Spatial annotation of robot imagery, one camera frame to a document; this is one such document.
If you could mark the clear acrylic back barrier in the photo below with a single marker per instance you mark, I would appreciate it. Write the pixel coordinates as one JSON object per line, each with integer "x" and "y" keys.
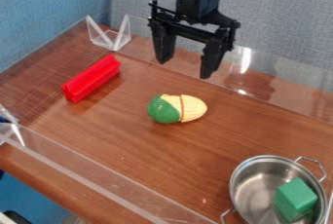
{"x": 274, "y": 79}

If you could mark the green and yellow toy corn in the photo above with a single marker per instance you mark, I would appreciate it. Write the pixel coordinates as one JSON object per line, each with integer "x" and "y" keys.
{"x": 170, "y": 109}

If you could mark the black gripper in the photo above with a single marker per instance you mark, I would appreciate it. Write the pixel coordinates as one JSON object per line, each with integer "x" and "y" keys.
{"x": 168, "y": 24}

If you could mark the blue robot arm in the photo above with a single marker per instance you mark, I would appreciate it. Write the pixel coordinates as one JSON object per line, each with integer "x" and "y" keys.
{"x": 196, "y": 8}

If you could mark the clear acrylic front barrier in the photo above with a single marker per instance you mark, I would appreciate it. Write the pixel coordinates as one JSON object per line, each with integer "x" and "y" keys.
{"x": 122, "y": 190}

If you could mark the red plastic block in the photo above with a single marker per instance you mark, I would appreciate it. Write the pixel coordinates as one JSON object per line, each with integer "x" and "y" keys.
{"x": 83, "y": 84}

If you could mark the clear acrylic corner bracket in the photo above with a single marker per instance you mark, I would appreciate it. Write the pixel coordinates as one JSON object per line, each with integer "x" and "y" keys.
{"x": 108, "y": 39}

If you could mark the green block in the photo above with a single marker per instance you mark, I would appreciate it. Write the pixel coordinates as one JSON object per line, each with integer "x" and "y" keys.
{"x": 294, "y": 199}

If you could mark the clear acrylic barrier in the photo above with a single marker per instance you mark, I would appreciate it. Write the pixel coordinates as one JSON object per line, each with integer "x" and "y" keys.
{"x": 274, "y": 79}
{"x": 122, "y": 190}

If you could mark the metal pot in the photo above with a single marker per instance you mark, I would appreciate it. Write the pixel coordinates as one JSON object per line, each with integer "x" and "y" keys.
{"x": 253, "y": 184}

